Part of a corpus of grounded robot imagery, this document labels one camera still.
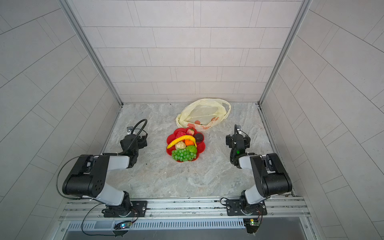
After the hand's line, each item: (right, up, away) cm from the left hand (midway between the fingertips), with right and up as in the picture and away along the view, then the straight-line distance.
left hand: (138, 134), depth 95 cm
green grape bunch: (+31, -9, -14) cm, 35 cm away
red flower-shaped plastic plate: (+41, -6, -5) cm, 41 cm away
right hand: (+64, +1, 0) cm, 64 cm away
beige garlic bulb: (+28, -5, -8) cm, 30 cm away
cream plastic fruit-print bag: (+43, +14, +17) cm, 48 cm away
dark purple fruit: (+39, -1, -4) cm, 39 cm away
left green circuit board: (+6, -36, -30) cm, 47 cm away
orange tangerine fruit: (+33, -4, -5) cm, 34 cm away
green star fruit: (+35, -7, -10) cm, 37 cm away
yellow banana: (+30, -1, -6) cm, 31 cm away
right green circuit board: (+64, -38, -27) cm, 79 cm away
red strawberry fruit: (+34, +2, -1) cm, 34 cm away
